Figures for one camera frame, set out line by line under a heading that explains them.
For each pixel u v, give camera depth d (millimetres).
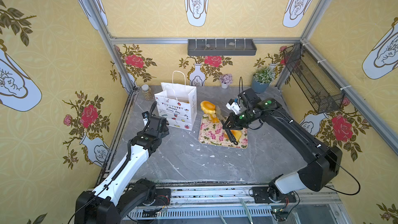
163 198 731
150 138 576
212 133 953
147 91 1069
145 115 691
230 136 691
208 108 822
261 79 1087
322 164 398
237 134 915
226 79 1142
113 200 399
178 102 797
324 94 836
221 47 924
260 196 733
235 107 717
